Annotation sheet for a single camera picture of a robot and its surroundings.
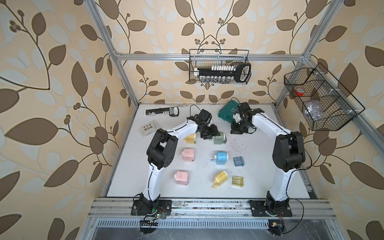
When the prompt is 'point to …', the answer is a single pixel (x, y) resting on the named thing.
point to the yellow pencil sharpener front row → (221, 179)
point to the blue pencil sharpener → (220, 158)
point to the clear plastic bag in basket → (314, 109)
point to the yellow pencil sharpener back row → (191, 139)
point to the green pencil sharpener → (220, 139)
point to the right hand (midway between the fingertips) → (232, 132)
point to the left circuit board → (148, 226)
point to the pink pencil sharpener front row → (181, 177)
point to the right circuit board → (276, 226)
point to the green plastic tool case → (227, 112)
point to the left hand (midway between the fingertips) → (216, 133)
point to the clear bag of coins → (149, 127)
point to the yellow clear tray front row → (238, 181)
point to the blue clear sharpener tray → (238, 161)
